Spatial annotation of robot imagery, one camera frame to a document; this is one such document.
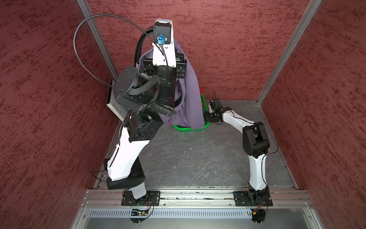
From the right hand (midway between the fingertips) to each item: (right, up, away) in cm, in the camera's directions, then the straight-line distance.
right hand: (206, 119), depth 102 cm
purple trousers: (-13, +5, -33) cm, 35 cm away
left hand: (-20, +23, -64) cm, 71 cm away
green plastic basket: (-1, -3, -8) cm, 9 cm away
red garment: (-3, +24, +12) cm, 27 cm away
